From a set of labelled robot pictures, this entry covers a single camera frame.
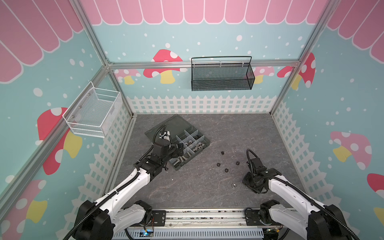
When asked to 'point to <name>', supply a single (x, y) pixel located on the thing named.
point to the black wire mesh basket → (222, 73)
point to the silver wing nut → (197, 147)
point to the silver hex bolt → (176, 162)
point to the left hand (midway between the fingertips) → (176, 147)
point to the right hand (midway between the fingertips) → (243, 183)
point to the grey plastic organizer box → (194, 143)
